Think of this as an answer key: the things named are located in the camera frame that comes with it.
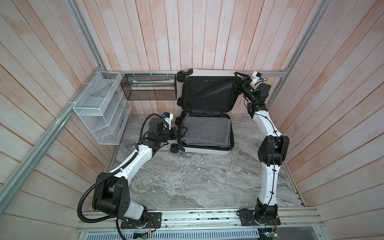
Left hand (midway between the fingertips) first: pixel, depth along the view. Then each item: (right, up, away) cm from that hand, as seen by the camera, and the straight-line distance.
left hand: (182, 131), depth 82 cm
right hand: (+28, +32, 0) cm, 42 cm away
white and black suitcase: (+15, +24, +15) cm, 32 cm away
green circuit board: (+43, -49, -12) cm, 66 cm away
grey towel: (+20, 0, +15) cm, 25 cm away
